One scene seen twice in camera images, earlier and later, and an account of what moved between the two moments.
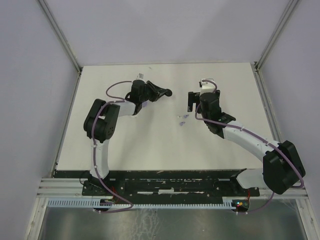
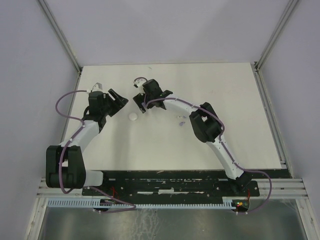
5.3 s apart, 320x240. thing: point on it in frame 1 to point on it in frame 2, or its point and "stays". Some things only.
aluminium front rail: [71, 189] stays
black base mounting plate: [197, 183] stays
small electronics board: [241, 205] stays
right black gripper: [193, 97] to [139, 98]
